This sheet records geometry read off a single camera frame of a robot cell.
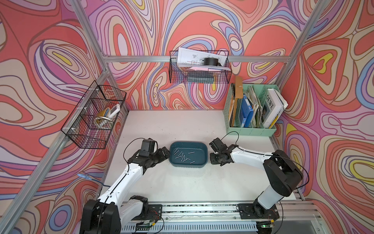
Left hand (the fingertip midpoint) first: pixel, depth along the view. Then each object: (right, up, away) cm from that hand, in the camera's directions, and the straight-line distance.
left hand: (166, 154), depth 84 cm
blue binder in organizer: (+51, +25, +9) cm, 57 cm away
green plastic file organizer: (+63, +39, +21) cm, 77 cm away
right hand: (+30, -7, +7) cm, 31 cm away
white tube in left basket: (-25, +26, -10) cm, 37 cm away
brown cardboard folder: (+42, +35, -2) cm, 54 cm away
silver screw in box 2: (+5, -1, +11) cm, 12 cm away
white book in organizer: (+66, +30, +3) cm, 73 cm away
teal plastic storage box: (+15, -2, +9) cm, 18 cm away
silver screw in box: (+14, -1, +10) cm, 18 cm away
